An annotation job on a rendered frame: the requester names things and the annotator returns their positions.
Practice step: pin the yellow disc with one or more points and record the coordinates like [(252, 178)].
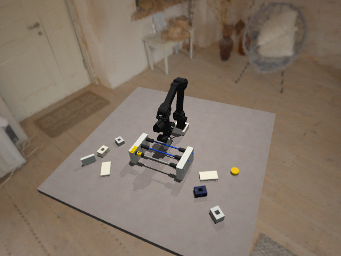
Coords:
[(234, 171)]

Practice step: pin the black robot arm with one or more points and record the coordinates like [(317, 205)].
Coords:
[(178, 85)]

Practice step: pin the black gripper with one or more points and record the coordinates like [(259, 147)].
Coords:
[(167, 130)]

